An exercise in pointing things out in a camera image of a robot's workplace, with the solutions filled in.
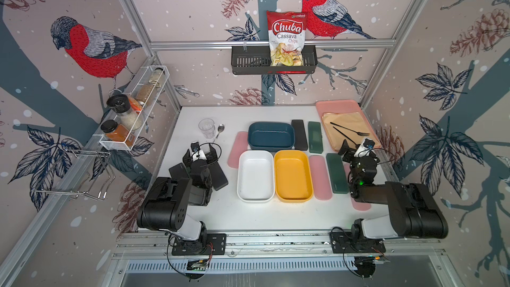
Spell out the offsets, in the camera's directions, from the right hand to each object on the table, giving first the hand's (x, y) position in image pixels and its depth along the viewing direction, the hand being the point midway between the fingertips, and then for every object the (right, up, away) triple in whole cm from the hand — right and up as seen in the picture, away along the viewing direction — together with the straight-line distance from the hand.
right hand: (354, 140), depth 89 cm
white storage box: (-45, -18, +5) cm, 49 cm away
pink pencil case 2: (-1, -28, -5) cm, 28 cm away
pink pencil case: (-54, -4, +14) cm, 56 cm away
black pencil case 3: (-82, -15, +5) cm, 84 cm away
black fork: (+13, +2, +19) cm, 22 cm away
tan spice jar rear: (-91, +21, -11) cm, 93 cm away
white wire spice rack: (-90, +30, -2) cm, 95 cm away
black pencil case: (-22, +1, +15) cm, 26 cm away
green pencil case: (-6, -16, +4) cm, 18 cm away
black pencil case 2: (-63, -17, +4) cm, 66 cm away
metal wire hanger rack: (-95, -6, -33) cm, 101 cm away
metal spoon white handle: (-66, +4, +21) cm, 69 cm away
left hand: (-70, -1, 0) cm, 70 cm away
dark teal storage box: (-37, +1, +20) cm, 42 cm away
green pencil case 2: (-14, 0, +16) cm, 21 cm away
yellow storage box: (-28, -17, +2) cm, 33 cm away
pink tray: (+9, +18, +32) cm, 38 cm away
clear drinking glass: (-72, +6, +18) cm, 74 cm away
